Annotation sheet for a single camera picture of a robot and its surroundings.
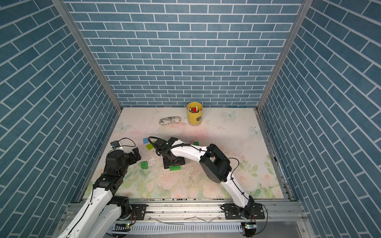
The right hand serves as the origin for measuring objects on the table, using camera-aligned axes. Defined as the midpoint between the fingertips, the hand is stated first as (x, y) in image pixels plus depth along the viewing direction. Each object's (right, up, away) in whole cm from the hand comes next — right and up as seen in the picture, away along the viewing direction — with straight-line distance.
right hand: (172, 166), depth 89 cm
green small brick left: (-16, +2, -2) cm, 17 cm away
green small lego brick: (+14, +14, +2) cm, 20 cm away
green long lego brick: (+2, +1, -6) cm, 7 cm away
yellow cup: (+13, +33, +11) cm, 38 cm away
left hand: (-20, +11, -7) cm, 24 cm away
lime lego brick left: (-17, +11, +8) cm, 22 cm away
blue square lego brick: (-20, +15, +10) cm, 27 cm away
